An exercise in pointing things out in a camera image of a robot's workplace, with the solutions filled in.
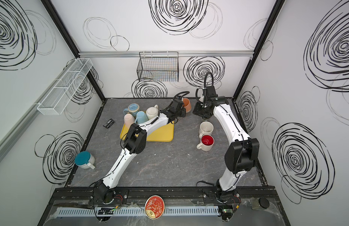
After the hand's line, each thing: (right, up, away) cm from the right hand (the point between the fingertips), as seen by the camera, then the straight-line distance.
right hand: (193, 111), depth 85 cm
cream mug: (+10, -20, +7) cm, 23 cm away
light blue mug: (-35, -4, +13) cm, 38 cm away
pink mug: (-43, -6, +11) cm, 45 cm away
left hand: (-3, +2, +19) cm, 20 cm away
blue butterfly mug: (-42, +2, +15) cm, 44 cm away
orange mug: (-2, +5, +17) cm, 18 cm away
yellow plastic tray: (-18, -17, +15) cm, 29 cm away
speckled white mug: (+10, -12, +12) cm, 20 cm away
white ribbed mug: (-28, 0, +16) cm, 32 cm away
